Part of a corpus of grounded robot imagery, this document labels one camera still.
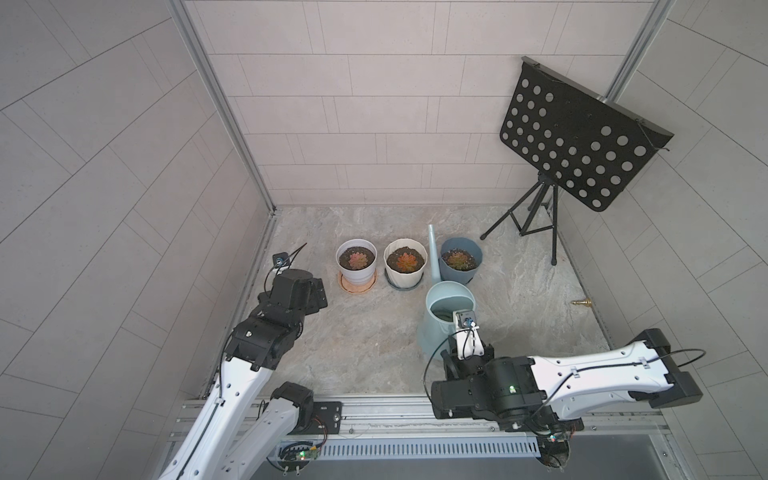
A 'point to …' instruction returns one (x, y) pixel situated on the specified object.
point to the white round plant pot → (348, 247)
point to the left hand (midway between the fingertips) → (307, 283)
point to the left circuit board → (295, 456)
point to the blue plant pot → (449, 274)
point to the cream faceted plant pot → (395, 249)
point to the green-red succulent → (460, 260)
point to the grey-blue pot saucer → (404, 288)
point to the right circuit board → (552, 453)
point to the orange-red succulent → (407, 262)
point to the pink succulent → (358, 260)
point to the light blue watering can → (442, 298)
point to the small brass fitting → (587, 302)
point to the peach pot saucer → (356, 289)
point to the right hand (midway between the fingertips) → (449, 351)
